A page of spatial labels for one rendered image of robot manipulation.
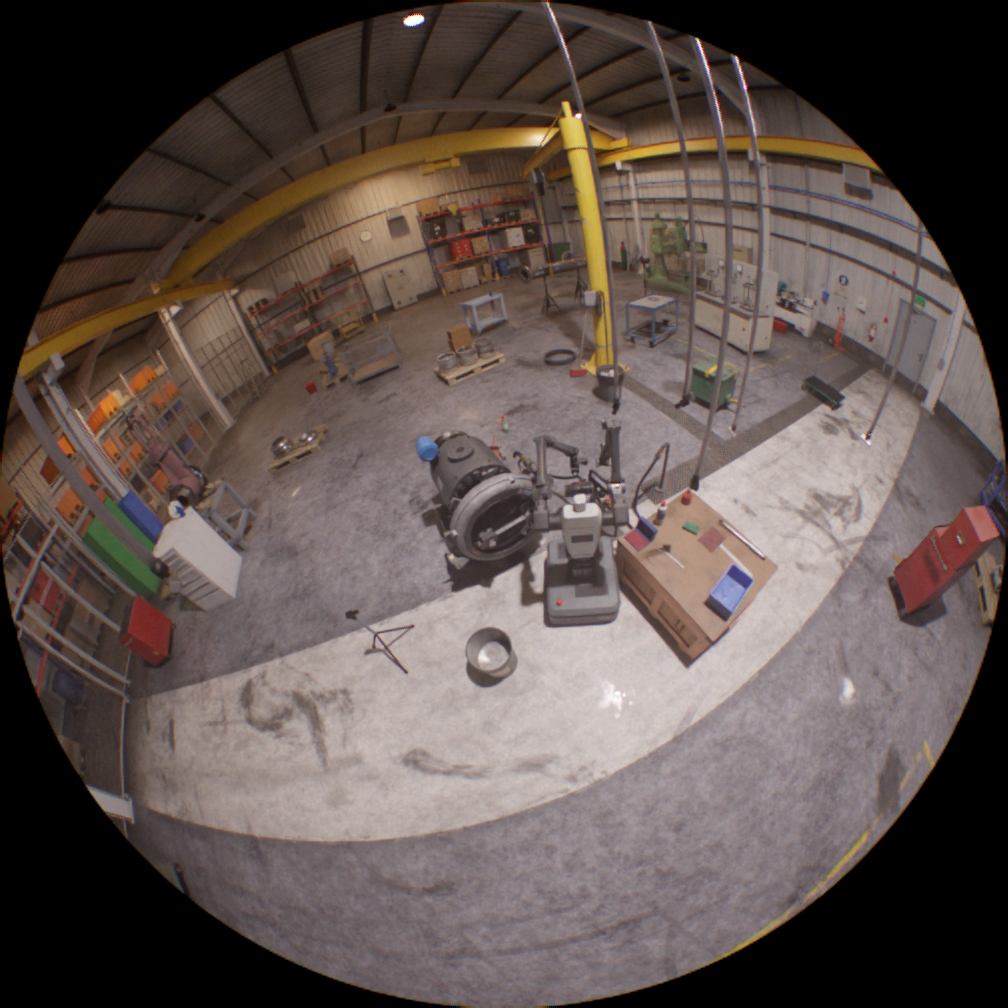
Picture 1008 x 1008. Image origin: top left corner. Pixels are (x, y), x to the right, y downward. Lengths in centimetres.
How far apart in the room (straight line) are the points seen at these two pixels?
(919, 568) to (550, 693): 356
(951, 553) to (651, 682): 294
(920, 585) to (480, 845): 413
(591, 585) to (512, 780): 150
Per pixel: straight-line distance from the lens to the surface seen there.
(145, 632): 579
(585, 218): 496
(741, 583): 237
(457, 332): 696
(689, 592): 222
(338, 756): 303
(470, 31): 1031
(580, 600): 233
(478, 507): 208
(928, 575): 381
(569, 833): 248
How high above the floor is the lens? 238
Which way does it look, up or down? 46 degrees down
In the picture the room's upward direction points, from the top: 17 degrees counter-clockwise
